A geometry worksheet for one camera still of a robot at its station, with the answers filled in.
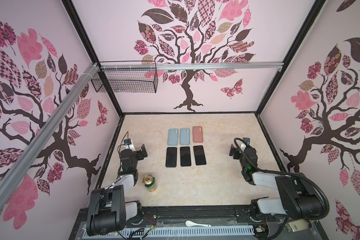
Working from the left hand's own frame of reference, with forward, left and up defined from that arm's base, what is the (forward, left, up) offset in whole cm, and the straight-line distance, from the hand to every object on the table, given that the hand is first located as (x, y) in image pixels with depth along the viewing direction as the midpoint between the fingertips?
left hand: (137, 147), depth 90 cm
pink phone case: (+16, -39, -9) cm, 43 cm away
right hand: (+2, -64, +1) cm, 64 cm away
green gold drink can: (-23, -12, +1) cm, 26 cm away
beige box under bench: (-40, -82, -4) cm, 91 cm away
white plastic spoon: (-39, -32, -7) cm, 50 cm away
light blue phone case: (+15, -21, -10) cm, 27 cm away
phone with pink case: (-2, -39, -8) cm, 40 cm away
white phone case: (+15, -30, -10) cm, 35 cm away
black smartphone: (-1, -20, -10) cm, 23 cm away
